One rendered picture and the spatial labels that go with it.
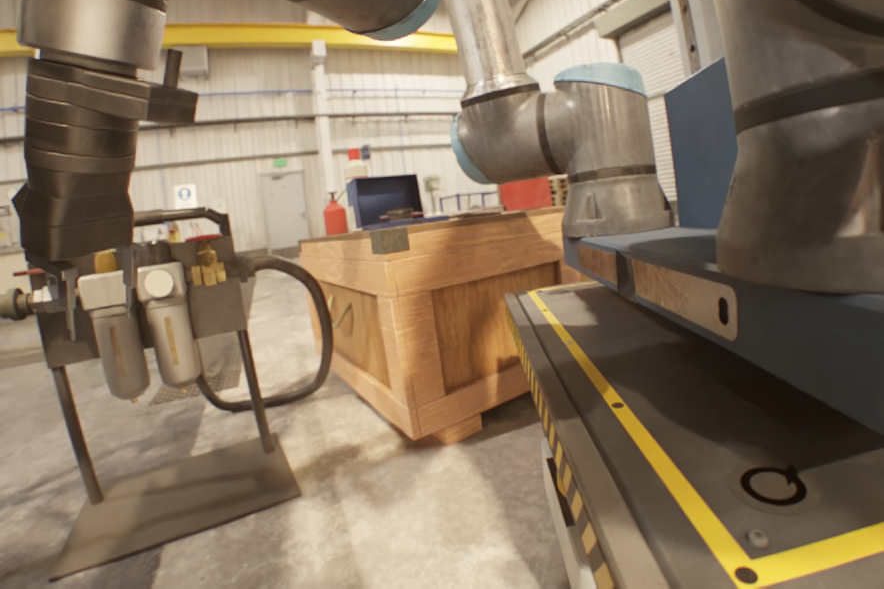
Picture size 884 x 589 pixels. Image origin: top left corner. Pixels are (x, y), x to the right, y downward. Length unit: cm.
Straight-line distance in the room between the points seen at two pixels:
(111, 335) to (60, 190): 55
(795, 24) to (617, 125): 44
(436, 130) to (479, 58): 1145
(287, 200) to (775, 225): 1064
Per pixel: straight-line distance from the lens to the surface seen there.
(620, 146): 65
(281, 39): 1127
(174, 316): 87
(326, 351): 108
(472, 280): 89
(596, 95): 66
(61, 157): 35
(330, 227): 138
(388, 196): 99
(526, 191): 383
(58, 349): 99
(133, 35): 34
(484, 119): 71
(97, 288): 88
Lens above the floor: 47
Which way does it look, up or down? 4 degrees down
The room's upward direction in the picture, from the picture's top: 7 degrees counter-clockwise
